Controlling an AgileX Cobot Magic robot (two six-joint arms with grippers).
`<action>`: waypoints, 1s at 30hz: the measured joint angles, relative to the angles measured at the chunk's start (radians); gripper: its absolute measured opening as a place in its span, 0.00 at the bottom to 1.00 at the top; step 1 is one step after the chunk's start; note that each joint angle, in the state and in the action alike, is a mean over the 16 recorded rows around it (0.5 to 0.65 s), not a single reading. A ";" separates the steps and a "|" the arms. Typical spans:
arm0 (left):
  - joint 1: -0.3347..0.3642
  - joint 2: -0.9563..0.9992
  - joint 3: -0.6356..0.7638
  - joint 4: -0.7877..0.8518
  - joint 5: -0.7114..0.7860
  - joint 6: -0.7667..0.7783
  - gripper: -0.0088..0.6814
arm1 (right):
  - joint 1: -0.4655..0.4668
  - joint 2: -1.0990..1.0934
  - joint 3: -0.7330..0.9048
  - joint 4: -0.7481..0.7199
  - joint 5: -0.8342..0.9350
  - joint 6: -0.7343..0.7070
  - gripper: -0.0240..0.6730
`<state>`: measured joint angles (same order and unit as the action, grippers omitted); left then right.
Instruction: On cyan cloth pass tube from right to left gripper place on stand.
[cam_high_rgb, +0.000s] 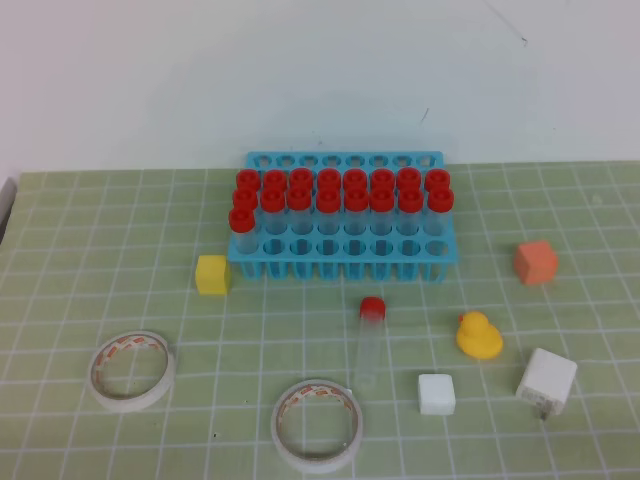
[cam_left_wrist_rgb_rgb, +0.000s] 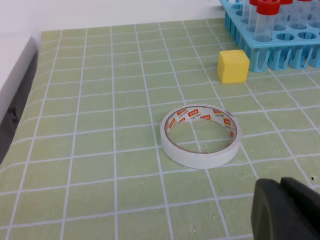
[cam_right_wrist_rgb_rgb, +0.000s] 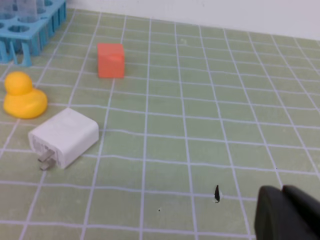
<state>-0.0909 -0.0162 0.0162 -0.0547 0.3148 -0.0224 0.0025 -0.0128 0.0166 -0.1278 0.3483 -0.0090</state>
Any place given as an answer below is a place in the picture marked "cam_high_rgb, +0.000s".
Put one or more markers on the red capped clear tube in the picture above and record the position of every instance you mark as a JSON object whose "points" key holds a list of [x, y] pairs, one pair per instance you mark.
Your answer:
{"points": [[372, 314]]}

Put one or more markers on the blue test tube rack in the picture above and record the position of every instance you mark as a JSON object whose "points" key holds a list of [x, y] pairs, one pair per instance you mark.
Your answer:
{"points": [[429, 252]]}

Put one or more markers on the red capped tube middle row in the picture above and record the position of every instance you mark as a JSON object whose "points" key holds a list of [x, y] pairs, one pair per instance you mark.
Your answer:
{"points": [[410, 204], [440, 201], [299, 201], [245, 198], [382, 204], [328, 208], [273, 205], [356, 204]]}

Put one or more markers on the red capped tube row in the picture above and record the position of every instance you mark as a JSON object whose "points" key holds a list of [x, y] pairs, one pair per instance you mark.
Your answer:
{"points": [[410, 204], [436, 179], [408, 178], [299, 201], [302, 178], [245, 198], [355, 179], [275, 179], [329, 179], [356, 204], [273, 205], [440, 201], [382, 178], [382, 204], [328, 208], [248, 179]]}

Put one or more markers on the red capped tube back row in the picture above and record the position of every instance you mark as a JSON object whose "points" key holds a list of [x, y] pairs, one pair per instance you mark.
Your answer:
{"points": [[329, 179], [275, 179], [302, 178], [436, 179], [408, 178], [382, 178], [248, 179], [355, 179]]}

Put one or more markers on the red capped tube front left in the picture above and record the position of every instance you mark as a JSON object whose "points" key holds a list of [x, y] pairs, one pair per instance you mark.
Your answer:
{"points": [[243, 226]]}

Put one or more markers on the yellow foam cube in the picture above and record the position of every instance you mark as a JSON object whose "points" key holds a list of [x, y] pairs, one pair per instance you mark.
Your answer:
{"points": [[213, 275]]}

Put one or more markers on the yellow rubber duck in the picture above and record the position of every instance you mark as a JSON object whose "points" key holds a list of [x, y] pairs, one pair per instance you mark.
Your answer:
{"points": [[477, 337]]}

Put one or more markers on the centre white tape roll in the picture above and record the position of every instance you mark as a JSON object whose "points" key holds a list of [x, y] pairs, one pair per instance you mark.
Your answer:
{"points": [[317, 427]]}

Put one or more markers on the white tape roll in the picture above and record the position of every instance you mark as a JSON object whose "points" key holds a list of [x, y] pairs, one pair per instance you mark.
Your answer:
{"points": [[317, 427], [131, 371]]}

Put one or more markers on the white foam cube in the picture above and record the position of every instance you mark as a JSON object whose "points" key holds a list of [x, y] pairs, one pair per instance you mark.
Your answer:
{"points": [[436, 394]]}

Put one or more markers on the orange foam cube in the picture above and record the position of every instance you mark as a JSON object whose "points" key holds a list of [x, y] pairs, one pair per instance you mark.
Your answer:
{"points": [[535, 262]]}

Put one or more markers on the green grid cutting mat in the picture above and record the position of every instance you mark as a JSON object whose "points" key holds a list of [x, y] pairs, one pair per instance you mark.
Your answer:
{"points": [[91, 255]]}

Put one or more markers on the left white tape roll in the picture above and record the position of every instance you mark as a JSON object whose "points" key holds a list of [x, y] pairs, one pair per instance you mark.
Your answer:
{"points": [[131, 371]]}

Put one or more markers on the white power adapter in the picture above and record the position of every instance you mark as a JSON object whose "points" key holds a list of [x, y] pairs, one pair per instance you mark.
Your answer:
{"points": [[547, 382]]}

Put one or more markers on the grey object at table edge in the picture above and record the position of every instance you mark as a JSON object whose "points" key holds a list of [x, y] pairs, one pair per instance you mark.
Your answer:
{"points": [[7, 199]]}

